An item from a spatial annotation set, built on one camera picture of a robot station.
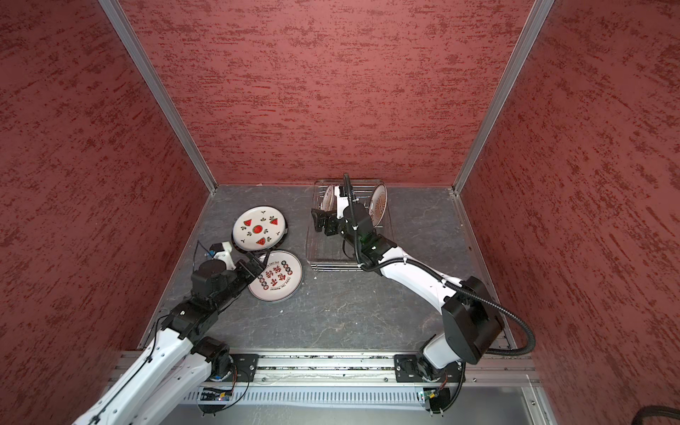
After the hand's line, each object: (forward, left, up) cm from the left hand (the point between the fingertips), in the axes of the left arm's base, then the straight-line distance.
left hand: (264, 263), depth 78 cm
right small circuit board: (-31, -49, -18) cm, 60 cm away
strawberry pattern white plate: (+23, +10, -14) cm, 28 cm away
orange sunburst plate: (+35, -17, -9) cm, 40 cm away
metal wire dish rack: (+15, -19, -17) cm, 29 cm away
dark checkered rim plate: (+22, +10, -14) cm, 28 cm away
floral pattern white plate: (+2, -1, -16) cm, 16 cm away
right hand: (+13, -18, +8) cm, 24 cm away
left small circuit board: (-32, +12, -19) cm, 39 cm away
